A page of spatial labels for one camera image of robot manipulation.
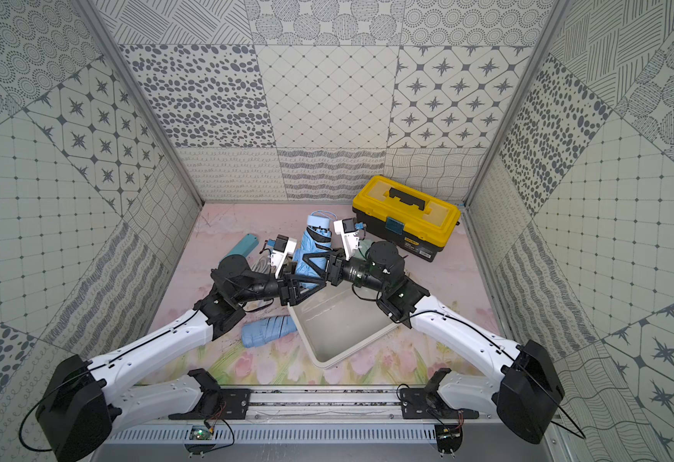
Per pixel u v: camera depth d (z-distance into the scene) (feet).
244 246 3.43
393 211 3.18
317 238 2.05
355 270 1.98
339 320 2.92
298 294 1.98
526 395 1.28
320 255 2.06
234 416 2.39
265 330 2.75
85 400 1.27
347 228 2.00
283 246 2.01
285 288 1.95
